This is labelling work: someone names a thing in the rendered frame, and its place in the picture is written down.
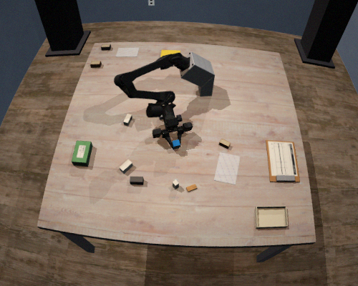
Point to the blue rectangular block with black mark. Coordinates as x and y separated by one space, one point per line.
176 144

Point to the yellow rectangular block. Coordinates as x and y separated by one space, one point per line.
166 52

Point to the orange flat bar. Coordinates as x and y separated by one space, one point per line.
192 187

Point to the beige shallow tray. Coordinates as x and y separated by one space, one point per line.
272 216

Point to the white patterned sheet of paper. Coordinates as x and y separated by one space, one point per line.
227 168

